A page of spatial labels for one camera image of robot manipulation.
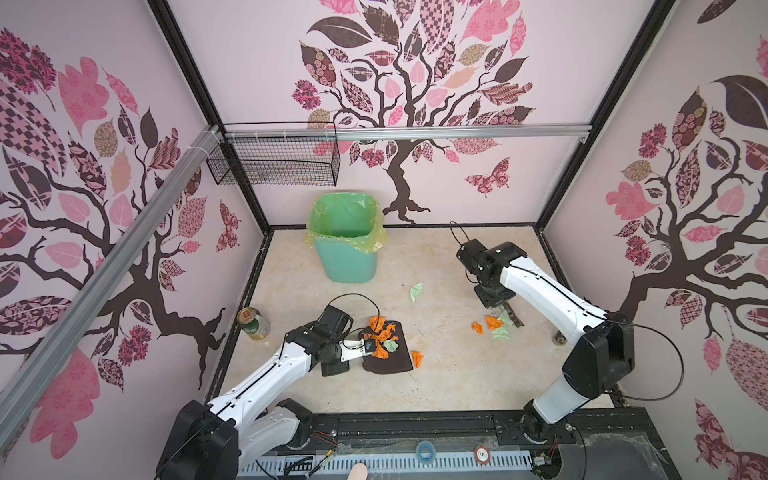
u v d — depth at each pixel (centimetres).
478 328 92
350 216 101
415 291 100
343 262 98
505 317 91
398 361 86
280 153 95
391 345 87
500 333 91
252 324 84
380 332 88
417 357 85
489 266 59
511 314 85
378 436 74
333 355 70
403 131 93
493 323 92
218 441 39
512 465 70
